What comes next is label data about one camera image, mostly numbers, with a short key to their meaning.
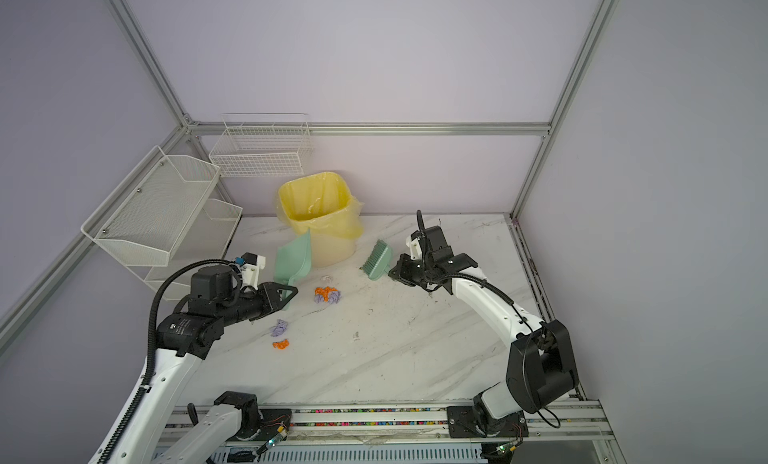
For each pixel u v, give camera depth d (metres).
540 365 0.42
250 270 0.65
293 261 0.85
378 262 0.90
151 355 0.44
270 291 0.62
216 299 0.53
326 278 1.00
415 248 0.77
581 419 0.76
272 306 0.61
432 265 0.64
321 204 1.05
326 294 0.97
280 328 0.90
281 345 0.86
